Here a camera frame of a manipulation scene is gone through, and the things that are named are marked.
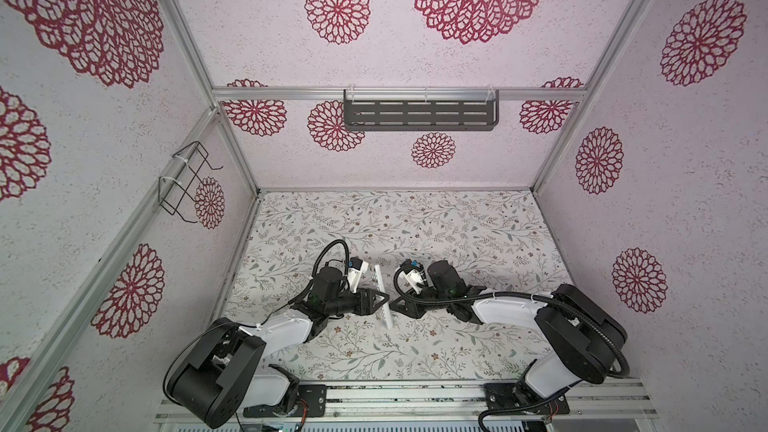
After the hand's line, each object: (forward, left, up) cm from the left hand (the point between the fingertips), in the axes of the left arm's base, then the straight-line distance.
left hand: (383, 301), depth 84 cm
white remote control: (-4, 0, +1) cm, 4 cm away
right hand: (-1, -2, +1) cm, 2 cm away
